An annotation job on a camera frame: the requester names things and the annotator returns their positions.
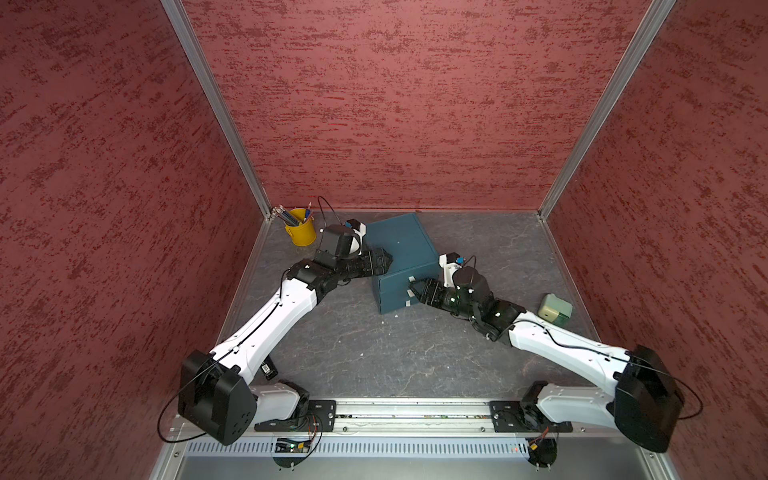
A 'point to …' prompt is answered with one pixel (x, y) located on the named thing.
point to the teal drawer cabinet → (414, 258)
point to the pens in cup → (285, 215)
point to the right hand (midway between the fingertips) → (413, 294)
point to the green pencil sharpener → (554, 309)
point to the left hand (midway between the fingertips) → (377, 266)
